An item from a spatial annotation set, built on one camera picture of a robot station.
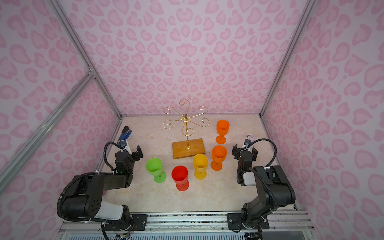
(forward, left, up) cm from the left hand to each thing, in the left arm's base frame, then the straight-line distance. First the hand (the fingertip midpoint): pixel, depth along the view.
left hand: (132, 146), depth 91 cm
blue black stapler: (+15, +12, -9) cm, 21 cm away
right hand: (+1, -69, -1) cm, 69 cm away
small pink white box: (+13, -77, -9) cm, 79 cm away
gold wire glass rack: (+3, -35, +21) cm, 41 cm away
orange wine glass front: (-7, -52, +1) cm, 52 cm away
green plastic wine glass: (-14, -16, 0) cm, 21 cm away
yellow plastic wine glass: (-11, -41, -1) cm, 43 cm away
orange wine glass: (+11, -56, +3) cm, 57 cm away
